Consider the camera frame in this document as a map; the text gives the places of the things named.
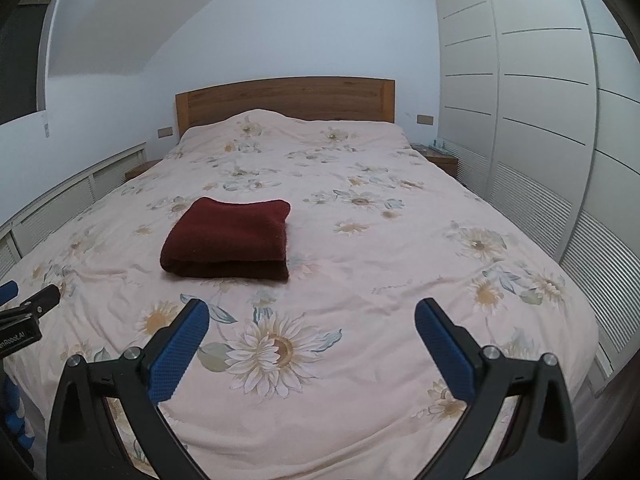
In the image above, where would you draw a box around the wooden nightstand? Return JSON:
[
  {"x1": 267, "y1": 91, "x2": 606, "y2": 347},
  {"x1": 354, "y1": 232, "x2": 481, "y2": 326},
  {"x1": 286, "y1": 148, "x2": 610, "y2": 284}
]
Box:
[
  {"x1": 411, "y1": 144, "x2": 458, "y2": 179},
  {"x1": 125, "y1": 159, "x2": 160, "y2": 181}
]

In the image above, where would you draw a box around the dark red knit sweater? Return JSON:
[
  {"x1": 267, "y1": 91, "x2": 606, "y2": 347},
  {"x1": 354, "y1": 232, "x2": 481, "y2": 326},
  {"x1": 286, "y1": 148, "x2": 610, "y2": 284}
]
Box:
[{"x1": 160, "y1": 197, "x2": 291, "y2": 282}]

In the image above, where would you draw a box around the wall switch plate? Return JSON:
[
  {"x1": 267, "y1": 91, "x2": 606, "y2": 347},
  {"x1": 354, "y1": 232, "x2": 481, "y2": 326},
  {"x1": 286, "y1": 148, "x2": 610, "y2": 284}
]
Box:
[
  {"x1": 157, "y1": 127, "x2": 172, "y2": 138},
  {"x1": 416, "y1": 115, "x2": 434, "y2": 126}
]

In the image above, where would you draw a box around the left wooden nightstand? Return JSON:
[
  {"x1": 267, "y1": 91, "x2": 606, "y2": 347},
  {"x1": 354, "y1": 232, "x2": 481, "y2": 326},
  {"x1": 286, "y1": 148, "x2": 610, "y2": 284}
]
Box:
[{"x1": 125, "y1": 159, "x2": 160, "y2": 181}]

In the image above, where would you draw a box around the left wall switch plate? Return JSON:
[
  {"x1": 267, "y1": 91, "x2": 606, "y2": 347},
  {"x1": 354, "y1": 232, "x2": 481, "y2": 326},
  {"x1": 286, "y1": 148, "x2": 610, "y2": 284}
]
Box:
[{"x1": 157, "y1": 127, "x2": 172, "y2": 138}]

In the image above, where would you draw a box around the white louvered wardrobe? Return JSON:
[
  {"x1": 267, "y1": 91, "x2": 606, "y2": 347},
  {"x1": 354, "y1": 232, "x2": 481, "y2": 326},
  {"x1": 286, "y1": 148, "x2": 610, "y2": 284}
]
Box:
[{"x1": 436, "y1": 0, "x2": 639, "y2": 390}]

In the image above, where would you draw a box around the right wall switch plate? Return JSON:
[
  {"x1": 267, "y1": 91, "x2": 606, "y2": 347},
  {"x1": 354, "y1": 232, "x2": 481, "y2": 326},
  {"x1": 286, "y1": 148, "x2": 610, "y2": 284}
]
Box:
[{"x1": 416, "y1": 115, "x2": 434, "y2": 126}]

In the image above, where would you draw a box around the wooden headboard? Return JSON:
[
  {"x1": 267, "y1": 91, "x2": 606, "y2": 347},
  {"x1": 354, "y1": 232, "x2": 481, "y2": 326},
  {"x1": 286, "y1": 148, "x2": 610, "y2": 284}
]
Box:
[{"x1": 175, "y1": 76, "x2": 396, "y2": 134}]

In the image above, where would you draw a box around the right wooden nightstand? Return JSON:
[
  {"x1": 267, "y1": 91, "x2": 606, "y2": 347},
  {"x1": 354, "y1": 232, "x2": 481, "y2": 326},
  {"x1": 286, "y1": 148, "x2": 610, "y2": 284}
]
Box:
[{"x1": 411, "y1": 144, "x2": 458, "y2": 179}]

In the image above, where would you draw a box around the white low louvered cabinet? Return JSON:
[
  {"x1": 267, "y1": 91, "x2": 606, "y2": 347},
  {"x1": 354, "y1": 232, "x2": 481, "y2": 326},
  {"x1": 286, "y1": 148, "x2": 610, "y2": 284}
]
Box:
[{"x1": 1, "y1": 143, "x2": 146, "y2": 276}]

